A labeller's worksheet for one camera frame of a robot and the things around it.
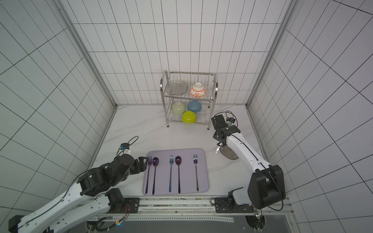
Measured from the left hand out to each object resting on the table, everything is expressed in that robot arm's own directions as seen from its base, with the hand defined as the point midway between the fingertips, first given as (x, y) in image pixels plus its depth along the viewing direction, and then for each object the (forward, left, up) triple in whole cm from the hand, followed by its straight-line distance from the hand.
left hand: (139, 163), depth 73 cm
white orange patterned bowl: (+38, -31, +17) cm, 52 cm away
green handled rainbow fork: (+8, -30, -13) cm, 34 cm away
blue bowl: (+49, -30, -7) cm, 58 cm away
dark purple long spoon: (+7, -19, -13) cm, 24 cm away
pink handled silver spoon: (+11, -43, -4) cm, 44 cm away
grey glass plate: (+14, -52, -15) cm, 56 cm away
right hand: (+18, -43, -1) cm, 46 cm away
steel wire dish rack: (+36, -26, +14) cm, 46 cm away
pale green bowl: (+45, -17, -6) cm, 48 cm away
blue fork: (+7, -15, -13) cm, 21 cm away
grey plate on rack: (+46, -18, +13) cm, 51 cm away
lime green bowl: (+36, -26, -6) cm, 45 cm away
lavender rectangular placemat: (0, -18, -14) cm, 23 cm away
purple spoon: (+6, -5, -12) cm, 15 cm away
